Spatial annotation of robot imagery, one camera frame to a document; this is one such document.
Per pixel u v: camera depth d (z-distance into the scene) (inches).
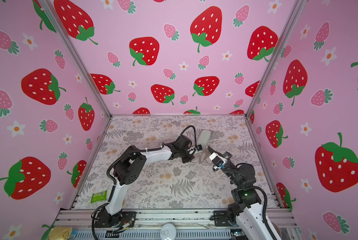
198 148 33.0
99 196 31.7
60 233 26.6
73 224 28.8
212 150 26.0
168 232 26.0
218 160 21.2
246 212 20.4
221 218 28.8
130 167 21.8
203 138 40.8
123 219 28.8
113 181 21.7
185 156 33.8
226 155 23.8
